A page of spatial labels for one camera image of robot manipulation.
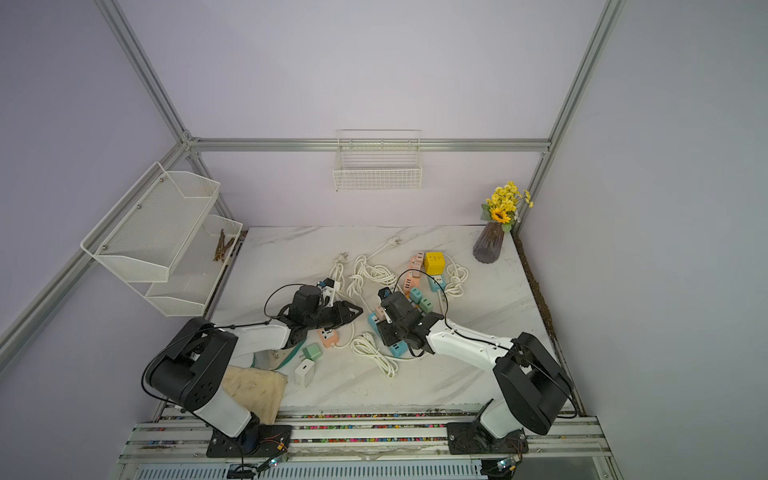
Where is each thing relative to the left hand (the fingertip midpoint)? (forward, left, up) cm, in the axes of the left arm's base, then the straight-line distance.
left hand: (359, 314), depth 90 cm
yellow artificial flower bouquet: (+26, -44, +21) cm, 56 cm away
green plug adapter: (-10, +14, -5) cm, 17 cm away
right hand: (-4, -10, -1) cm, 11 cm away
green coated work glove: (-12, +24, -5) cm, 27 cm away
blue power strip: (-10, -12, -2) cm, 16 cm away
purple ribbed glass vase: (+27, -45, +2) cm, 53 cm away
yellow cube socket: (+19, -25, +2) cm, 31 cm away
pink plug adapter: (-6, +9, -3) cm, 11 cm away
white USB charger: (-18, +13, 0) cm, 22 cm away
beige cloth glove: (-21, +27, -6) cm, 34 cm away
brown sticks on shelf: (+21, +46, +8) cm, 52 cm away
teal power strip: (+16, -26, -4) cm, 31 cm away
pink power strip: (+15, -17, -2) cm, 23 cm away
